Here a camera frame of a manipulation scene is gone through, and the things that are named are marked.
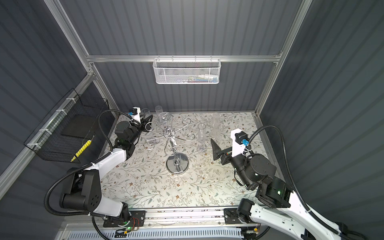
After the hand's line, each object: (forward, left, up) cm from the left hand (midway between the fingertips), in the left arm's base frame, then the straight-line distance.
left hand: (147, 114), depth 83 cm
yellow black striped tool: (-22, +27, -1) cm, 35 cm away
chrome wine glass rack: (-18, -15, -25) cm, 34 cm away
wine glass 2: (+2, -41, -24) cm, 47 cm away
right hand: (-28, -36, +13) cm, 48 cm away
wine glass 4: (0, +1, +1) cm, 1 cm away
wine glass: (+12, -44, -24) cm, 52 cm away
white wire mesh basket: (+55, -23, -5) cm, 60 cm away
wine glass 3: (-9, -31, -26) cm, 42 cm away
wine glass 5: (-9, -12, +5) cm, 16 cm away
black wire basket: (-10, +38, 0) cm, 39 cm away
